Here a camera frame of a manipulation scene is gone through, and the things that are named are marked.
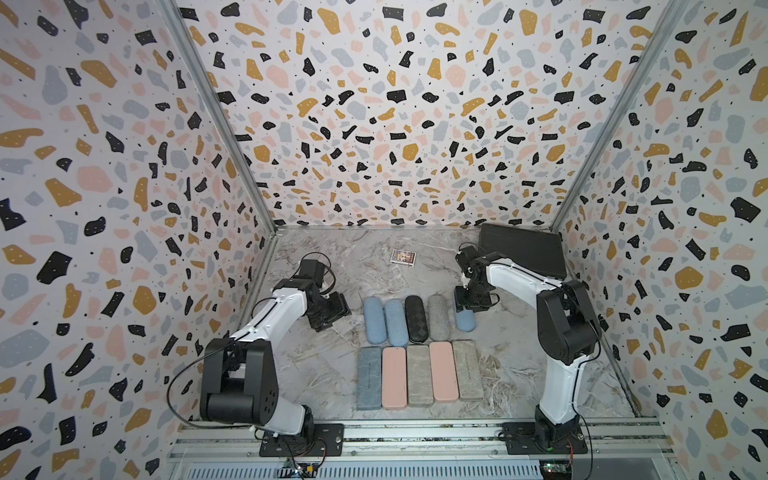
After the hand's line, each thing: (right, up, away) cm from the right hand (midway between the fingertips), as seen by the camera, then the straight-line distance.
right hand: (463, 308), depth 96 cm
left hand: (-36, 0, -8) cm, 37 cm away
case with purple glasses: (-21, -4, -3) cm, 22 cm away
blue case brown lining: (0, -3, -2) cm, 4 cm away
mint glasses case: (-15, -16, -14) cm, 26 cm away
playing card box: (-19, +16, +14) cm, 29 cm away
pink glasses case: (-22, -16, -14) cm, 30 cm away
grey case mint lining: (-28, -18, -16) cm, 37 cm away
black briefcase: (+32, +19, +18) cm, 41 cm away
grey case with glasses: (-8, -2, -2) cm, 8 cm away
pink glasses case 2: (-8, -15, -12) cm, 21 cm away
